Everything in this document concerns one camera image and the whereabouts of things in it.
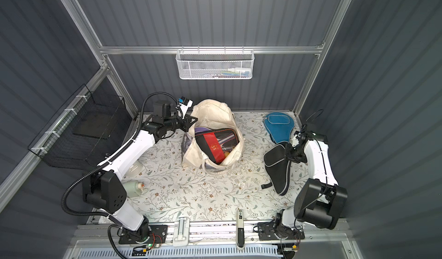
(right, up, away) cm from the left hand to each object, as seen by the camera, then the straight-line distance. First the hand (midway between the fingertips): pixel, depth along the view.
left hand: (199, 119), depth 81 cm
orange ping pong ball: (+13, -18, +9) cm, 24 cm away
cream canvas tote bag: (+7, +3, +7) cm, 10 cm away
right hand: (+45, -19, +2) cm, 49 cm away
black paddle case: (+39, -24, +4) cm, 45 cm away
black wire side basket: (-50, -4, -3) cm, 50 cm away
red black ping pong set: (+8, -12, +9) cm, 17 cm away
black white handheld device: (+18, -48, -10) cm, 52 cm away
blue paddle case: (+48, -2, +31) cm, 58 cm away
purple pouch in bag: (-1, -5, +17) cm, 18 cm away
